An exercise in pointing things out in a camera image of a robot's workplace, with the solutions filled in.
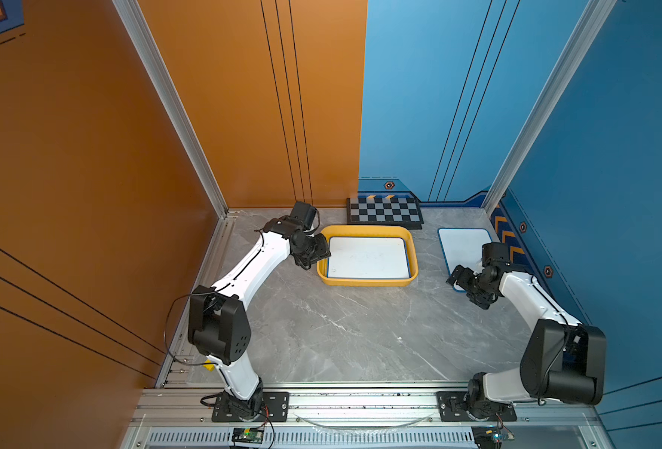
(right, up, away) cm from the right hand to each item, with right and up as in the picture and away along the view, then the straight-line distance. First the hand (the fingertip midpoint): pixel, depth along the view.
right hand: (458, 286), depth 89 cm
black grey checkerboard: (-19, +27, +27) cm, 43 cm away
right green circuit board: (0, -34, -19) cm, 39 cm away
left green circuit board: (-62, -35, -18) cm, 73 cm away
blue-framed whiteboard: (-28, +8, +13) cm, 32 cm away
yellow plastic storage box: (-12, +16, +13) cm, 24 cm away
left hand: (-42, +12, -3) cm, 44 cm away
